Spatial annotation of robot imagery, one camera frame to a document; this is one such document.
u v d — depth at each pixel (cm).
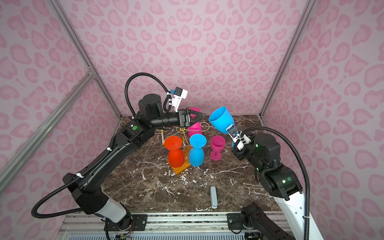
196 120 54
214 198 77
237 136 47
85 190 40
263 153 42
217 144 84
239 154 51
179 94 54
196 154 69
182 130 72
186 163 77
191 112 52
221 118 54
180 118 51
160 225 73
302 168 39
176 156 68
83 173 41
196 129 81
